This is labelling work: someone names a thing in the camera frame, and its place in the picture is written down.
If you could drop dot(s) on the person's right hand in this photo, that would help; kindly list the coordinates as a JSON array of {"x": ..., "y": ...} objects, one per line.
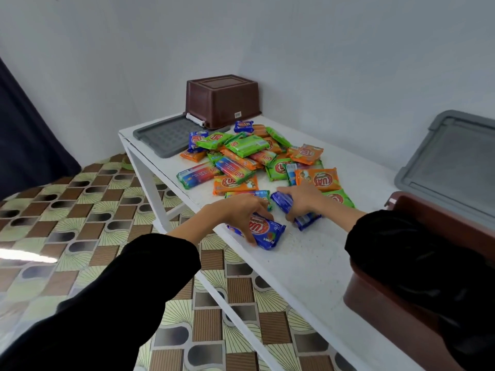
[{"x": 309, "y": 198}]

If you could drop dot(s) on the person's left hand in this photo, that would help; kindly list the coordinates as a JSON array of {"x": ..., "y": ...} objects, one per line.
[{"x": 236, "y": 210}]

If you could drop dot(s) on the blue snack packet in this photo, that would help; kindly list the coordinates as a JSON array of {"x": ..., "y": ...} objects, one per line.
[
  {"x": 282, "y": 200},
  {"x": 267, "y": 233}
]

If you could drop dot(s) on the pile of colourful soap packets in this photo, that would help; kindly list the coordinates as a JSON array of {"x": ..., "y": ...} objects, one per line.
[{"x": 247, "y": 144}]

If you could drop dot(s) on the grey plastic lid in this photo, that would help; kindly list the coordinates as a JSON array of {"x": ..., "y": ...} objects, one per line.
[
  {"x": 166, "y": 135},
  {"x": 452, "y": 169}
]

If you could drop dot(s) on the brown storage box with sticker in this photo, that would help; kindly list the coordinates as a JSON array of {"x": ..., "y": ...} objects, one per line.
[{"x": 220, "y": 100}]

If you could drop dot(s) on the brown plastic box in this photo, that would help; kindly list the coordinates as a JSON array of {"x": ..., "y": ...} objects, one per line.
[{"x": 390, "y": 328}]

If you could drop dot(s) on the person's right forearm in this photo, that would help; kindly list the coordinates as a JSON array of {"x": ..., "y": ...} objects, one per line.
[{"x": 340, "y": 214}]

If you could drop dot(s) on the person's left forearm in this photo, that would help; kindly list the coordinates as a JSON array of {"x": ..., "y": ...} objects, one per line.
[{"x": 193, "y": 227}]

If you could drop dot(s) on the dark blue curtain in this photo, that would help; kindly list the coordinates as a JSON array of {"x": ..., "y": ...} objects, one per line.
[{"x": 27, "y": 150}]

